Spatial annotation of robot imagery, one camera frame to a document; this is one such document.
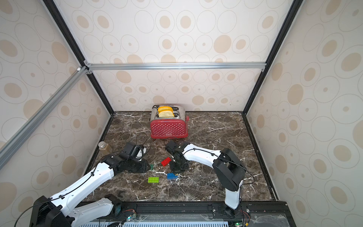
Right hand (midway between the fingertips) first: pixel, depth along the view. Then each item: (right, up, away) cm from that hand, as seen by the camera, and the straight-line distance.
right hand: (174, 176), depth 83 cm
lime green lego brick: (-12, -2, +1) cm, 13 cm away
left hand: (-12, +7, -4) cm, 15 cm away
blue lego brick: (-1, 0, +2) cm, 2 cm away
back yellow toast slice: (-7, +42, +12) cm, 44 cm away
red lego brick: (-6, +6, +7) cm, 11 cm away
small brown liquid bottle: (-44, +15, +6) cm, 47 cm away
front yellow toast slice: (-6, +37, +9) cm, 39 cm away
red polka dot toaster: (-4, +28, +11) cm, 31 cm away
